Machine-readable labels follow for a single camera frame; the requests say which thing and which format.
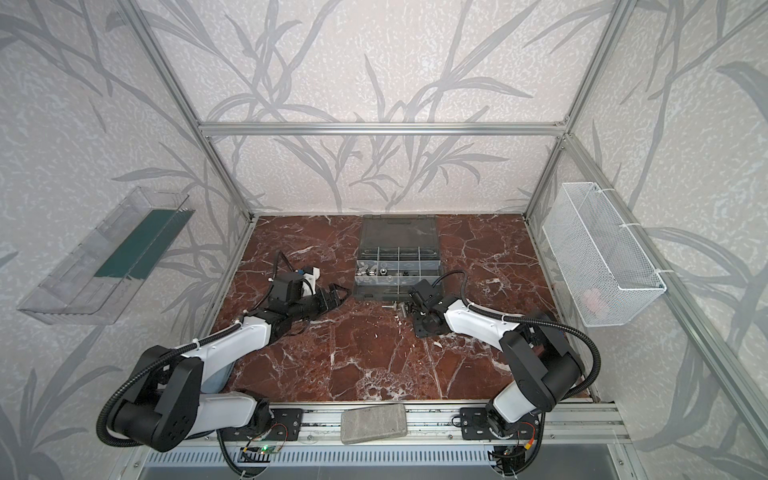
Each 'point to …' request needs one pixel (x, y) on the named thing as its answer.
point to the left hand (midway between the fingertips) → (346, 288)
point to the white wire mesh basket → (606, 266)
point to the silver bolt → (394, 306)
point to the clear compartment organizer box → (395, 253)
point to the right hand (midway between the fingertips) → (422, 318)
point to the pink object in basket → (593, 301)
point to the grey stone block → (373, 422)
